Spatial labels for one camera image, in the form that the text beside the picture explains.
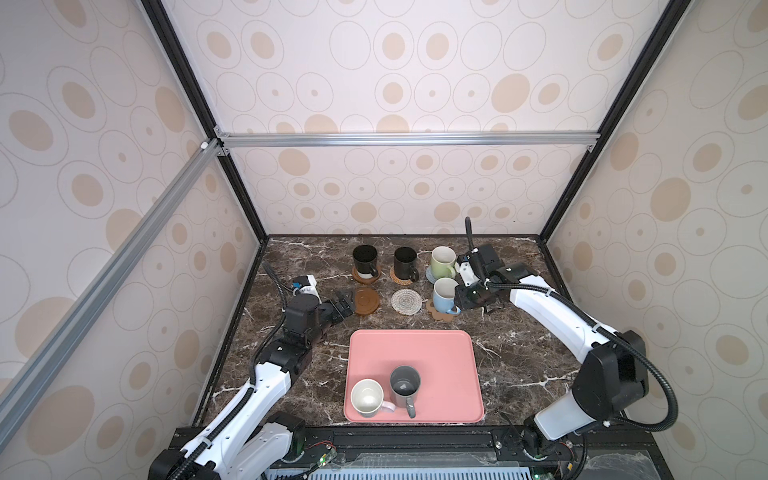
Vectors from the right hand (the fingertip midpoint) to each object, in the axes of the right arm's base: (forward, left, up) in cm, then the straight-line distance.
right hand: (461, 298), depth 86 cm
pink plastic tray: (-22, +5, -12) cm, 25 cm away
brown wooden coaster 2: (+16, +30, -12) cm, 36 cm away
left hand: (-3, +31, +8) cm, 32 cm away
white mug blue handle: (+3, +4, -3) cm, 6 cm away
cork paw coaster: (+2, +5, -13) cm, 14 cm away
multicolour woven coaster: (+7, +16, -12) cm, 21 cm away
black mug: (+18, +29, -3) cm, 34 cm away
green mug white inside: (+17, +3, -4) cm, 18 cm away
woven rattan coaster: (+16, +18, -12) cm, 27 cm away
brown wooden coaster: (+7, +29, -12) cm, 32 cm away
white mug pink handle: (-24, +27, -12) cm, 38 cm away
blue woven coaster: (+18, +7, -11) cm, 22 cm away
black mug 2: (+19, +16, -6) cm, 25 cm away
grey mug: (-21, +17, -11) cm, 29 cm away
